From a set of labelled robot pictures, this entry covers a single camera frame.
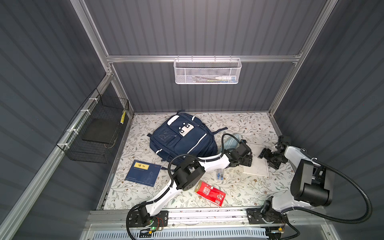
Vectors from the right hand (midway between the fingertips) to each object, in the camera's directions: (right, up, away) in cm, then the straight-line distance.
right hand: (266, 160), depth 91 cm
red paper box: (-36, -16, -10) cm, 40 cm away
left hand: (-11, +1, +1) cm, 11 cm away
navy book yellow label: (-75, -7, -2) cm, 76 cm away
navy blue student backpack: (-53, +16, +11) cm, 56 cm away
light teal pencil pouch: (-21, +10, +5) cm, 24 cm away
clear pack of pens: (-29, -7, -4) cm, 31 cm away
